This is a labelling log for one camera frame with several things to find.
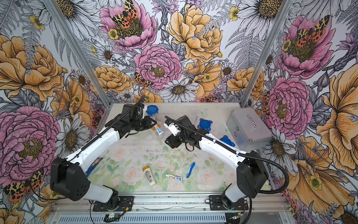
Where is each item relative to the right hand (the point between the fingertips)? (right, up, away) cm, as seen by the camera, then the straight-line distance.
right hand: (171, 141), depth 81 cm
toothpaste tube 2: (+5, -22, +1) cm, 22 cm away
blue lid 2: (+24, +8, +30) cm, 39 cm away
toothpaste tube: (-7, +6, +2) cm, 10 cm away
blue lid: (-14, +18, +17) cm, 29 cm away
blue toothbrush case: (+12, -17, +6) cm, 22 cm away
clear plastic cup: (-12, +3, +13) cm, 18 cm away
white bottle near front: (-13, -20, 0) cm, 23 cm away
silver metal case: (+47, +6, +6) cm, 48 cm away
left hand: (-9, +8, +2) cm, 12 cm away
